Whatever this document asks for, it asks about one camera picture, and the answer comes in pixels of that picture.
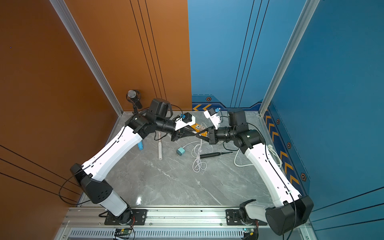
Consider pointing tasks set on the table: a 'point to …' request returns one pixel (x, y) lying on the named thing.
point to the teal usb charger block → (180, 151)
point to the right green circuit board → (249, 230)
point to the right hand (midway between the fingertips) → (198, 135)
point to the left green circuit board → (124, 231)
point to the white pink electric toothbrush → (160, 149)
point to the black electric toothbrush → (213, 154)
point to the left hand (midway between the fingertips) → (193, 128)
